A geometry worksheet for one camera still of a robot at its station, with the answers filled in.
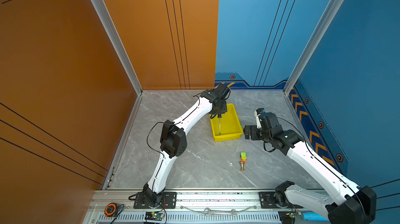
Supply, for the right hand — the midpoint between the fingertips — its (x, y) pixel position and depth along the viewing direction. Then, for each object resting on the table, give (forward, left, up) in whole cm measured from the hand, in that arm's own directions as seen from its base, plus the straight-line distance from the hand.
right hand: (251, 129), depth 80 cm
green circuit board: (-36, +47, -17) cm, 61 cm away
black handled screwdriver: (+10, +16, -3) cm, 19 cm away
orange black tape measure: (-34, +66, -12) cm, 75 cm away
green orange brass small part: (-10, +3, -15) cm, 18 cm away
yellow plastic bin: (+11, +8, -16) cm, 20 cm away
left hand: (+15, +13, -1) cm, 20 cm away
